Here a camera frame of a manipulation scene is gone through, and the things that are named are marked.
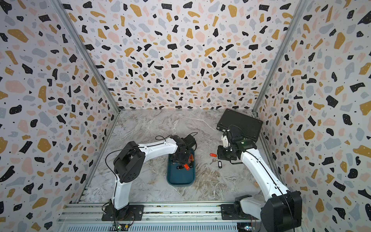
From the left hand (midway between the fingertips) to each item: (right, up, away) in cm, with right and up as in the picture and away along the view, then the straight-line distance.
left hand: (185, 161), depth 91 cm
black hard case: (+47, +21, +15) cm, 54 cm away
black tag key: (+22, -2, +1) cm, 22 cm away
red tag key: (+18, +3, +4) cm, 19 cm away
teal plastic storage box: (-2, -10, -2) cm, 10 cm away
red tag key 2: (+1, -3, -1) cm, 4 cm away
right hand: (+19, +6, -10) cm, 23 cm away
